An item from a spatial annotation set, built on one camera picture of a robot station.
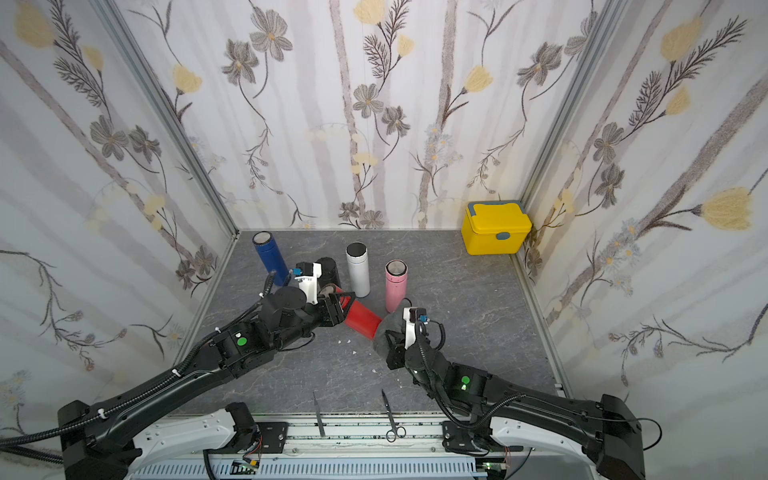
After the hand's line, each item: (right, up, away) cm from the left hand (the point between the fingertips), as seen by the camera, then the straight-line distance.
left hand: (352, 297), depth 69 cm
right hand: (+8, -9, +3) cm, 13 cm away
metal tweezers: (-10, -33, +9) cm, 36 cm away
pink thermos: (+11, +2, +14) cm, 18 cm away
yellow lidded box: (+47, +20, +36) cm, 62 cm away
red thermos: (+2, -6, +3) cm, 6 cm away
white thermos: (-1, +6, +20) cm, 20 cm away
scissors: (+11, -35, +6) cm, 37 cm away
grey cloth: (+9, -6, +3) cm, 12 cm away
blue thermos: (-29, +10, +25) cm, 40 cm away
